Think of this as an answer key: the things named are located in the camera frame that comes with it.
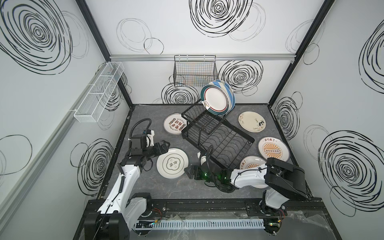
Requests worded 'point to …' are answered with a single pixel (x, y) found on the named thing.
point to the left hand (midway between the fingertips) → (164, 145)
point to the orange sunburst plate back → (272, 147)
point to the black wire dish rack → (223, 142)
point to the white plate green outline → (171, 164)
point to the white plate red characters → (174, 123)
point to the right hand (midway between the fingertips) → (186, 172)
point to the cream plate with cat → (252, 121)
